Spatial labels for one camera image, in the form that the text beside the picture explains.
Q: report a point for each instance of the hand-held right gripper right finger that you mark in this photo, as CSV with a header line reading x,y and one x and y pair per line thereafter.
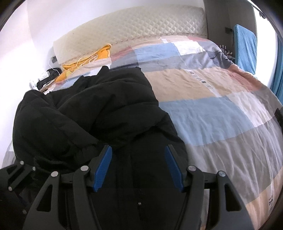
x,y
174,168

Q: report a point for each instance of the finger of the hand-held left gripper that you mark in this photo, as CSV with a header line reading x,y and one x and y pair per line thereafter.
x,y
20,179

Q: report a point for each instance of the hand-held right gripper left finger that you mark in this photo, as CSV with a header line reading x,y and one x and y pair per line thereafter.
x,y
102,168

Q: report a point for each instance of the black puffer jacket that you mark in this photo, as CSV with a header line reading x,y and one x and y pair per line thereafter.
x,y
88,110

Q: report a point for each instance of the pastel checked blanket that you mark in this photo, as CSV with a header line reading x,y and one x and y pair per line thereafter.
x,y
210,115

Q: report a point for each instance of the wooden nightstand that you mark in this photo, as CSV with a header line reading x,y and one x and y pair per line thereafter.
x,y
45,88

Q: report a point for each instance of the white spray bottle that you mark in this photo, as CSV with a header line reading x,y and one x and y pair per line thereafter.
x,y
32,85

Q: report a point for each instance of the white box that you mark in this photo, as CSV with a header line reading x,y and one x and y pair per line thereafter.
x,y
44,76

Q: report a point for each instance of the black bag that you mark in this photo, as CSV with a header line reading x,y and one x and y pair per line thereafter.
x,y
53,74

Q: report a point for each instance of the yellow pillow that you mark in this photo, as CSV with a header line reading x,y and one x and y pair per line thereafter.
x,y
104,53

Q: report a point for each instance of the row of small bottles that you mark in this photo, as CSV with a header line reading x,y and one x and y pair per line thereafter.
x,y
225,51

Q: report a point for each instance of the blue curtain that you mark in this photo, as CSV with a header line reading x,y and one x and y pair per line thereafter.
x,y
279,84

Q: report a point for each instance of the blue towel on chair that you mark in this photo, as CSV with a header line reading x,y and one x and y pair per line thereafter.
x,y
245,48

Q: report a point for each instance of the cream quilted headboard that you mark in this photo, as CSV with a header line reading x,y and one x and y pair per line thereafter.
x,y
143,26

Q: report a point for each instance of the black curtain rod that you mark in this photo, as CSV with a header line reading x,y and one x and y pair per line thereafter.
x,y
260,12

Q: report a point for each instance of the wall socket with charger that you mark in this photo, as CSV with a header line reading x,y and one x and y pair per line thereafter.
x,y
53,60

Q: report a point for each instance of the black wall switch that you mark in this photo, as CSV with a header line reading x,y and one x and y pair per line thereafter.
x,y
228,29

